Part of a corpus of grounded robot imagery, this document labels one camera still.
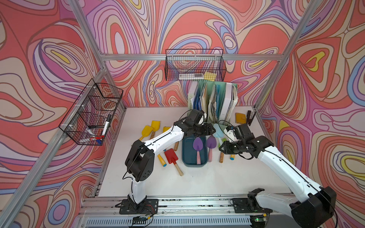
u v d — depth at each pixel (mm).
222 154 907
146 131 1046
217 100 934
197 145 962
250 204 663
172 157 910
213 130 772
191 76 822
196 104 933
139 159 500
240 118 1127
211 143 957
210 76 908
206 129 736
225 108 950
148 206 729
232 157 881
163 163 865
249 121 1102
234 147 651
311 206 367
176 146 950
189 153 917
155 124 1078
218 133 844
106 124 690
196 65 964
